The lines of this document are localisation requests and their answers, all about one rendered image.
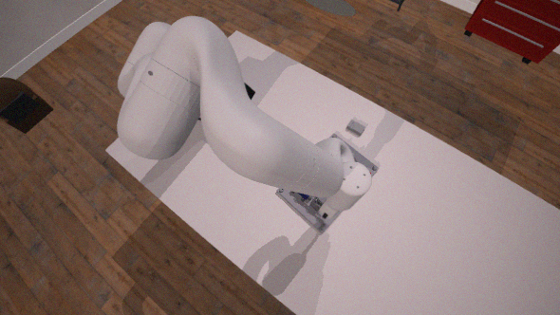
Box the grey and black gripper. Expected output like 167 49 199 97
319 200 338 219

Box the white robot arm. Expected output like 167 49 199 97
117 16 372 211

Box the blue metal block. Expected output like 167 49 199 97
297 193 309 201

